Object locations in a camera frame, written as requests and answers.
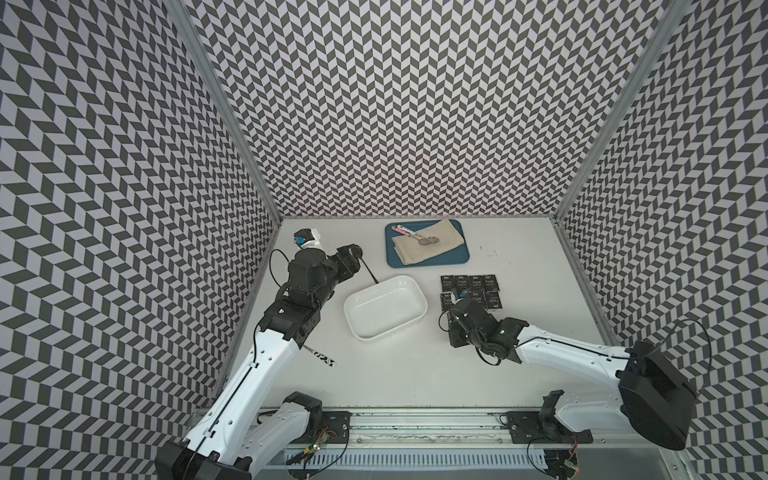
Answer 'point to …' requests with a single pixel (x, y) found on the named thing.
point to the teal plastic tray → (452, 255)
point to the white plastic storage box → (386, 307)
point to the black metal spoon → (369, 270)
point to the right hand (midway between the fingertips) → (454, 330)
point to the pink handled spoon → (400, 230)
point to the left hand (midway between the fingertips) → (347, 253)
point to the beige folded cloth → (409, 249)
